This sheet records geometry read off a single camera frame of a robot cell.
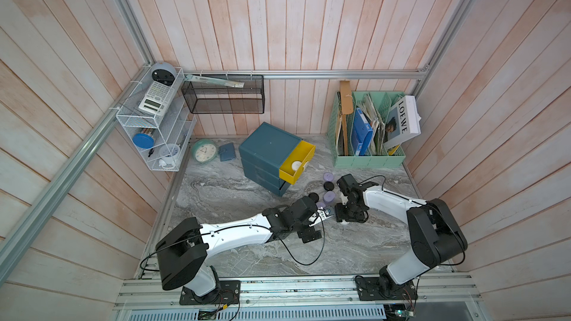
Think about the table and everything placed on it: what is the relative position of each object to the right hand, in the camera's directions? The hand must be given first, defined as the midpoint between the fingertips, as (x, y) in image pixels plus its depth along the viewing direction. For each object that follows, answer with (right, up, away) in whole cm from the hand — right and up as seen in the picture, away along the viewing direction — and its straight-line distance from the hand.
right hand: (342, 216), depth 92 cm
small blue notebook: (-54, +28, +19) cm, 63 cm away
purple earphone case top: (-4, +16, +11) cm, 20 cm away
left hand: (-15, +2, -11) cm, 19 cm away
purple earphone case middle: (-5, +8, +4) cm, 10 cm away
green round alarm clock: (-63, +28, +12) cm, 70 cm away
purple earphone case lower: (-9, +5, +2) cm, 10 cm away
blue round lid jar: (-74, +31, -15) cm, 82 cm away
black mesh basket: (-64, +54, +14) cm, 85 cm away
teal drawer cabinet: (-33, +26, -7) cm, 43 cm away
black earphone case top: (-4, +12, +9) cm, 15 cm away
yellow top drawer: (-16, +27, 0) cm, 32 cm away
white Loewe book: (+25, +39, -1) cm, 47 cm away
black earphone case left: (-11, +8, +5) cm, 14 cm away
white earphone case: (-20, +22, -5) cm, 30 cm away
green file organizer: (+18, +49, +10) cm, 53 cm away
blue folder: (+10, +35, +5) cm, 37 cm away
